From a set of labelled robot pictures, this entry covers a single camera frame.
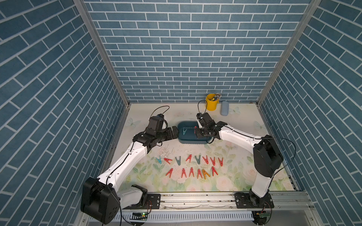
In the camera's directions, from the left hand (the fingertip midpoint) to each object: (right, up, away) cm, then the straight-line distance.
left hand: (177, 132), depth 81 cm
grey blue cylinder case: (+37, +16, +35) cm, 53 cm away
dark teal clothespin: (+13, -19, +8) cm, 24 cm away
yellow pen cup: (+25, +19, +30) cm, 43 cm away
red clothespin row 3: (+8, -24, +4) cm, 26 cm away
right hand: (+13, -1, +11) cm, 17 cm away
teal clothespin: (0, -19, +8) cm, 21 cm away
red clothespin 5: (+27, -20, +7) cm, 35 cm away
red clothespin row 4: (+13, -24, +3) cm, 28 cm away
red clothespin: (-7, -19, +8) cm, 21 cm away
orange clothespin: (+16, -25, +2) cm, 30 cm away
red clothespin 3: (+18, -19, +8) cm, 27 cm away
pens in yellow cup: (+28, +24, +24) cm, 44 cm away
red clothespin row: (-5, -24, +4) cm, 25 cm away
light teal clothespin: (+3, -2, +21) cm, 21 cm away
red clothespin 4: (+22, -19, +8) cm, 31 cm away
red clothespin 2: (+7, -17, +9) cm, 21 cm away
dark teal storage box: (+6, -3, +20) cm, 21 cm away
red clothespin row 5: (+22, -24, +4) cm, 33 cm away
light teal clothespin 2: (-12, -19, +8) cm, 24 cm away
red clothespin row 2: (+3, -24, +4) cm, 25 cm away
